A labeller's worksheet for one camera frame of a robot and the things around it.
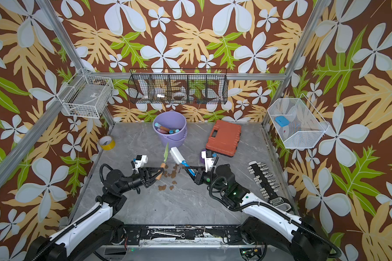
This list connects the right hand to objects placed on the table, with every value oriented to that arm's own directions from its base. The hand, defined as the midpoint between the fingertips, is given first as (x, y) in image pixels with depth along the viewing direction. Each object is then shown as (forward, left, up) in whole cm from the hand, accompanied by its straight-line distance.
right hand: (184, 169), depth 71 cm
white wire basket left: (+38, +53, +11) cm, 66 cm away
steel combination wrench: (-20, +15, -24) cm, 35 cm away
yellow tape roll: (+34, +57, -24) cm, 70 cm away
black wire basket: (+52, +6, +9) cm, 53 cm away
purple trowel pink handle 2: (+31, +15, -8) cm, 35 cm away
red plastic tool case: (+32, -24, -18) cm, 44 cm away
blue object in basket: (+28, -52, +2) cm, 59 cm away
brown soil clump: (+2, +9, -24) cm, 26 cm away
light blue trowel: (+34, +18, -6) cm, 39 cm away
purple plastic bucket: (+35, +10, -10) cm, 38 cm away
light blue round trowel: (+30, +6, -8) cm, 32 cm away
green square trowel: (+3, +10, -1) cm, 10 cm away
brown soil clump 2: (+1, +14, -23) cm, 27 cm away
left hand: (-1, +9, 0) cm, 9 cm away
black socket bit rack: (+1, -46, -22) cm, 51 cm away
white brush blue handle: (+5, +3, +1) cm, 6 cm away
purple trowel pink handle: (+18, -9, -21) cm, 29 cm away
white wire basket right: (+20, -59, +6) cm, 63 cm away
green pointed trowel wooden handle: (+32, +14, -8) cm, 36 cm away
